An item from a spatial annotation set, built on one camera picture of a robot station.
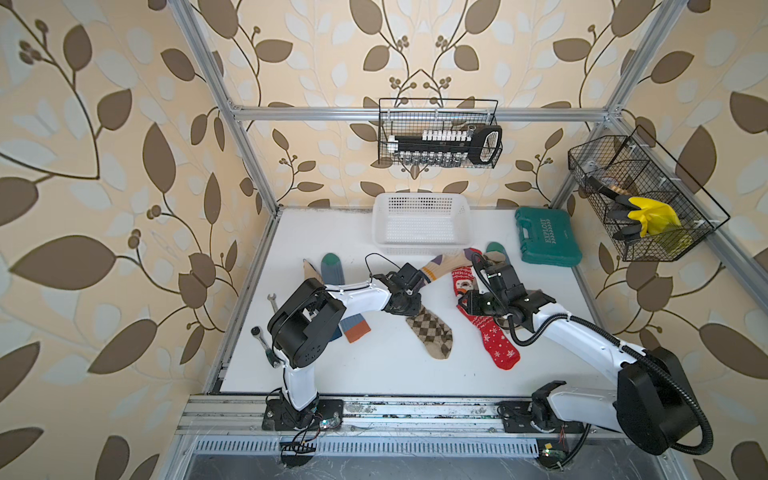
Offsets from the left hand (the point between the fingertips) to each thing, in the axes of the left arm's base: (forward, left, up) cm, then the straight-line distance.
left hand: (412, 304), depth 92 cm
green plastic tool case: (+25, -48, +4) cm, 55 cm away
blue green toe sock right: (+24, -32, 0) cm, 39 cm away
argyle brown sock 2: (-10, -7, 0) cm, 12 cm away
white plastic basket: (+35, -4, -1) cm, 36 cm away
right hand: (-2, -15, +6) cm, 16 cm away
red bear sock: (-14, -26, -2) cm, 30 cm away
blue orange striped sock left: (-7, +18, -2) cm, 20 cm away
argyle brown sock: (+19, -30, -1) cm, 35 cm away
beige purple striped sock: (+16, -12, +1) cm, 20 cm away
